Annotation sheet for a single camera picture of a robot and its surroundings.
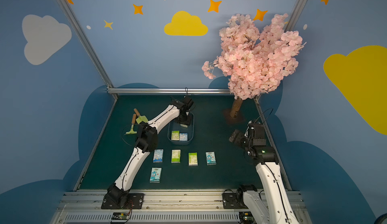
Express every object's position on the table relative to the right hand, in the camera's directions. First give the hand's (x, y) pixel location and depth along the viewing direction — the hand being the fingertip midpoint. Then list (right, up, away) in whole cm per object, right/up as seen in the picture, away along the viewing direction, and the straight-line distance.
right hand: (240, 135), depth 77 cm
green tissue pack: (-25, -16, +9) cm, 31 cm away
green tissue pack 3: (-32, +3, +22) cm, 39 cm away
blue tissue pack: (-46, -23, +3) cm, 51 cm away
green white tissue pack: (-35, -14, +11) cm, 40 cm away
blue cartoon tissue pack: (-46, -15, +11) cm, 50 cm away
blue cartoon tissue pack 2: (-15, -15, +10) cm, 23 cm away
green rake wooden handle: (-67, +5, +27) cm, 73 cm away
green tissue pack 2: (-37, -3, +18) cm, 41 cm away
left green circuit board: (-60, -38, -6) cm, 72 cm away
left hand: (-30, +6, +27) cm, 41 cm away
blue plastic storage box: (-39, +2, +25) cm, 46 cm away
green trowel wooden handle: (-64, +7, +30) cm, 71 cm away
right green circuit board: (+2, -40, -4) cm, 40 cm away
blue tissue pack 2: (-31, -4, +18) cm, 37 cm away
